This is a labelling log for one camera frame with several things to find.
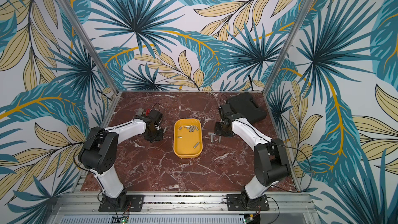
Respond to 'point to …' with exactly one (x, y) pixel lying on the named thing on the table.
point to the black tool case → (242, 106)
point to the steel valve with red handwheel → (140, 112)
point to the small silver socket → (165, 128)
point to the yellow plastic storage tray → (187, 141)
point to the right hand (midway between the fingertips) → (219, 131)
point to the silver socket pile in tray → (192, 128)
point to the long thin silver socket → (211, 138)
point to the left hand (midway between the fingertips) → (158, 139)
